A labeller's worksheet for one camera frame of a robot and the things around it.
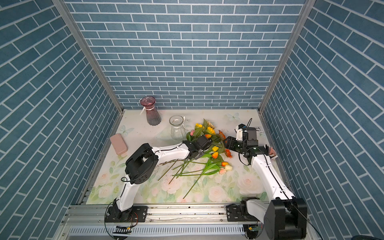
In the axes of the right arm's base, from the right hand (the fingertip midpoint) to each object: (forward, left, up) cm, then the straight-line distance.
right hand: (229, 142), depth 84 cm
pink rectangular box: (+2, +72, -14) cm, 73 cm away
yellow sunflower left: (+17, +19, -9) cm, 27 cm away
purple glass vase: (+21, +52, -7) cm, 57 cm away
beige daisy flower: (+20, +11, -10) cm, 25 cm away
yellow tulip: (+3, +7, -13) cm, 15 cm away
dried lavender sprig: (-20, +27, +13) cm, 36 cm away
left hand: (+2, +17, -13) cm, 22 cm away
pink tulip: (+13, +23, -12) cm, 29 cm away
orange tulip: (-3, +7, -12) cm, 14 cm away
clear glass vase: (+9, +32, -6) cm, 33 cm away
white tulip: (-10, 0, -12) cm, 16 cm away
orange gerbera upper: (+12, +3, -10) cm, 15 cm away
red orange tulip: (-7, +1, -13) cm, 15 cm away
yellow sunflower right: (+15, +10, -10) cm, 20 cm away
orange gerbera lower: (-1, -1, -11) cm, 11 cm away
